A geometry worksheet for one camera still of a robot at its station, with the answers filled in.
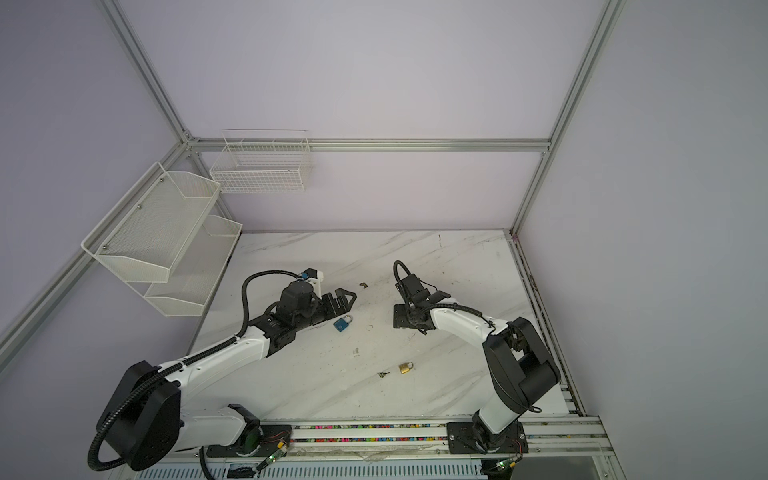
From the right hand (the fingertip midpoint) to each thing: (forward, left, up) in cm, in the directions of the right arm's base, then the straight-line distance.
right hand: (404, 317), depth 91 cm
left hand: (0, +17, +9) cm, 19 cm away
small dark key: (+15, +14, -4) cm, 21 cm away
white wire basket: (+40, +46, +30) cm, 68 cm away
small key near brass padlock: (-16, +6, -5) cm, 18 cm away
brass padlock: (-14, 0, -5) cm, 15 cm away
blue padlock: (-1, +20, -3) cm, 20 cm away
